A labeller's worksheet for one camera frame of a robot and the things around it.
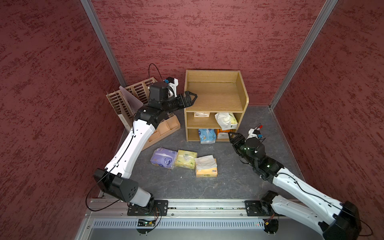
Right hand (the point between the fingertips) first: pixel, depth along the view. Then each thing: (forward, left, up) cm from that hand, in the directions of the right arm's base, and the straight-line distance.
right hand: (227, 138), depth 77 cm
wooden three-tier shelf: (+20, +1, +9) cm, 22 cm away
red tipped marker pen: (+23, -31, -21) cm, 44 cm away
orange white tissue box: (-10, +11, -14) cm, 21 cm away
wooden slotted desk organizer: (+21, +38, -16) cm, 46 cm away
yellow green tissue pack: (-5, +23, -15) cm, 28 cm away
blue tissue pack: (+11, +9, -15) cm, 21 cm away
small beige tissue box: (+18, +13, -2) cm, 22 cm away
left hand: (+10, +19, +17) cm, 28 cm away
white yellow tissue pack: (+11, -1, +1) cm, 11 cm away
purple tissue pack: (-4, +36, -14) cm, 39 cm away
